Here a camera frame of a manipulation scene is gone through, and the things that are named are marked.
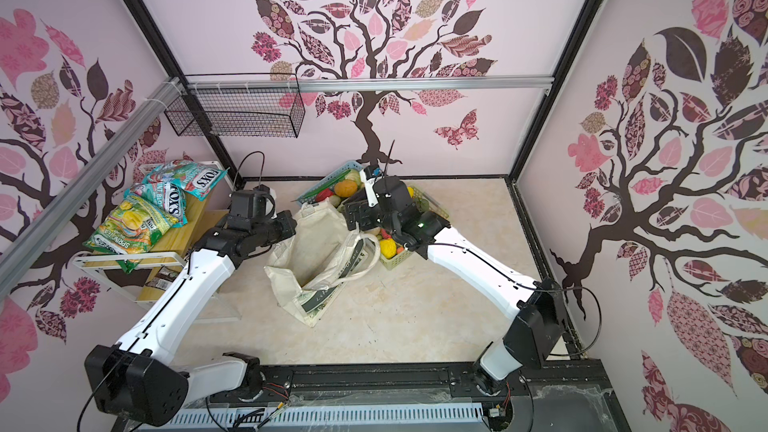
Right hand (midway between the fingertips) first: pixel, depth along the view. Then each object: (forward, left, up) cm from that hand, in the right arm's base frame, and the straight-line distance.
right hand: (358, 200), depth 74 cm
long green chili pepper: (+28, +17, -23) cm, 40 cm away
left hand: (-2, +18, -8) cm, 20 cm away
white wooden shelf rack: (-12, +55, -14) cm, 58 cm away
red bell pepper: (+24, +17, -25) cm, 39 cm away
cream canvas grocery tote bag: (-5, +17, -27) cm, 33 cm away
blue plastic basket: (+38, +8, -23) cm, 45 cm away
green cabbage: (+31, +5, -22) cm, 38 cm away
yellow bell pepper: (0, -7, -23) cm, 24 cm away
